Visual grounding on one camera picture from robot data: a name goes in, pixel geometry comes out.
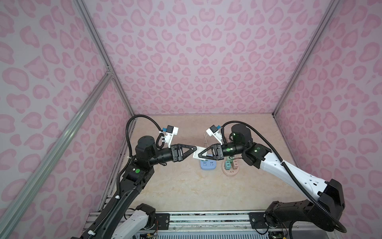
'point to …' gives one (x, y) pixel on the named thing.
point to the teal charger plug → (228, 165)
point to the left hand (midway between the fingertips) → (196, 152)
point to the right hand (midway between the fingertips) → (200, 157)
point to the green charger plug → (230, 160)
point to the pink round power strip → (231, 172)
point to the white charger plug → (199, 150)
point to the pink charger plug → (235, 164)
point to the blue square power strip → (209, 165)
